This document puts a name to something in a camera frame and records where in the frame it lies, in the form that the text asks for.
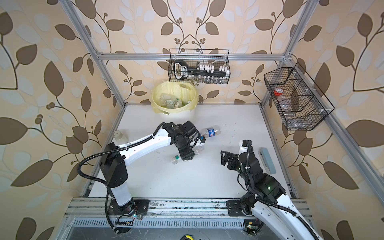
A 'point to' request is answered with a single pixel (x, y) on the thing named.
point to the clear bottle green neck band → (177, 157)
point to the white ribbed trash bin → (184, 113)
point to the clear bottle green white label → (167, 100)
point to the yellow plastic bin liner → (187, 92)
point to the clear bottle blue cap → (208, 132)
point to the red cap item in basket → (278, 91)
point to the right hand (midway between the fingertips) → (229, 155)
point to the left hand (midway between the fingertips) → (191, 152)
